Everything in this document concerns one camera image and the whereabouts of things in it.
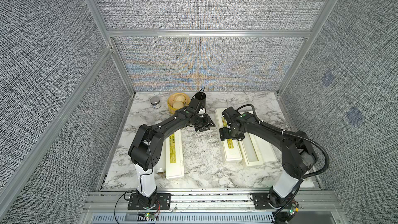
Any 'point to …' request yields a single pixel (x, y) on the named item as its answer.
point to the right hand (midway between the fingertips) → (226, 133)
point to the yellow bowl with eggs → (178, 100)
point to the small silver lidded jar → (156, 102)
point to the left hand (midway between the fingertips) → (217, 125)
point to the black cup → (200, 97)
